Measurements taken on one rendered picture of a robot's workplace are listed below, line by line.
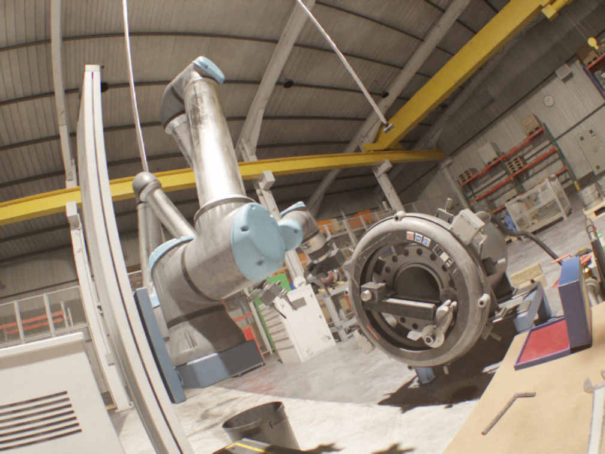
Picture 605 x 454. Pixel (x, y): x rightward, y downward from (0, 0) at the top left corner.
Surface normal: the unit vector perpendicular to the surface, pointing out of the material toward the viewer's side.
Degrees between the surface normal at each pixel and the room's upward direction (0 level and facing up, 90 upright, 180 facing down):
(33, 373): 90
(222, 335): 70
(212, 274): 115
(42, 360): 90
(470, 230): 90
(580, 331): 90
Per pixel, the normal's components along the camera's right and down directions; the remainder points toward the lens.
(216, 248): -0.43, -0.07
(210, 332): 0.33, -0.70
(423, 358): -0.75, 0.15
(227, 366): 0.58, -0.44
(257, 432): 0.20, -0.29
